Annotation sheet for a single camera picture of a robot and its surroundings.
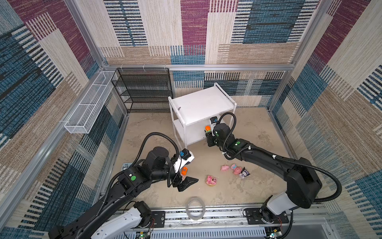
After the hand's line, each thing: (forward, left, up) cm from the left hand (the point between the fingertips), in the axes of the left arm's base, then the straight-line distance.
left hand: (192, 169), depth 64 cm
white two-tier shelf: (+25, 0, +9) cm, 27 cm away
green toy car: (+9, +5, -23) cm, 25 cm away
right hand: (+23, -9, -8) cm, 26 cm away
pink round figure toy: (+8, -25, -22) cm, 35 cm away
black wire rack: (+65, +34, -8) cm, 74 cm away
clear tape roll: (-10, -1, -27) cm, 29 cm away
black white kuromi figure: (+6, -29, -22) cm, 37 cm away
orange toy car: (+24, -9, -3) cm, 26 cm away
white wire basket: (+21, +52, +9) cm, 57 cm away
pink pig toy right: (+10, -19, -22) cm, 31 cm away
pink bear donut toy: (+2, -10, -22) cm, 24 cm away
